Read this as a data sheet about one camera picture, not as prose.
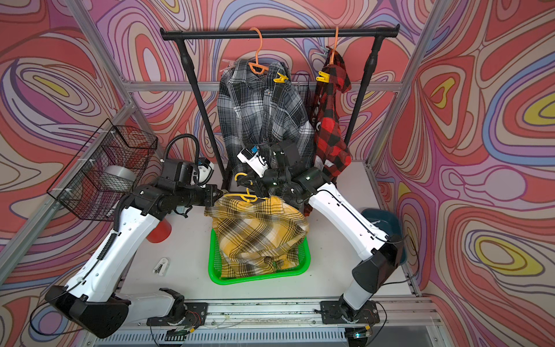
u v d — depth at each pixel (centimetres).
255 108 70
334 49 68
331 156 65
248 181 64
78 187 67
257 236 79
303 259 79
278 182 58
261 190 60
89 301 37
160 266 82
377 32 57
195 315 73
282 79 58
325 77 59
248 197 69
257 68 66
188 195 58
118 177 70
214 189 61
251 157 57
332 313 73
